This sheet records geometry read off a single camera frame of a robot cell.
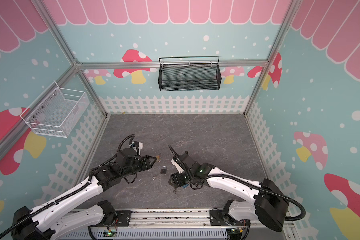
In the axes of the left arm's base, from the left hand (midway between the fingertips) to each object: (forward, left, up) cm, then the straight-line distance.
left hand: (154, 163), depth 77 cm
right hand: (-7, -10, -6) cm, 13 cm away
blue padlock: (-12, -17, +3) cm, 21 cm away
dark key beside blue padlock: (-9, -11, -15) cm, 21 cm away
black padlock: (+3, -3, -15) cm, 16 cm away
